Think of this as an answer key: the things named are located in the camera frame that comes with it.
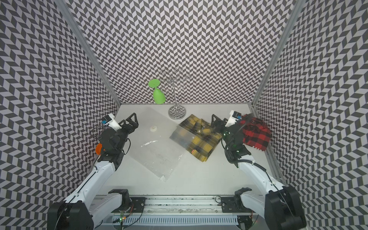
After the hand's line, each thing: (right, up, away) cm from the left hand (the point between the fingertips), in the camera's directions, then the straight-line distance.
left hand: (131, 117), depth 78 cm
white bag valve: (+6, -8, +24) cm, 26 cm away
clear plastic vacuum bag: (+10, -17, +18) cm, 27 cm away
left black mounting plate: (+6, -44, -6) cm, 45 cm away
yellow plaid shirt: (+39, -15, +17) cm, 45 cm away
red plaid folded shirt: (+77, -11, +17) cm, 80 cm away
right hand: (+47, -1, +2) cm, 47 cm away
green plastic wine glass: (+12, +13, +16) cm, 24 cm away
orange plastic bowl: (-25, -20, +11) cm, 34 cm away
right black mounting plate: (+52, -45, -5) cm, 69 cm away
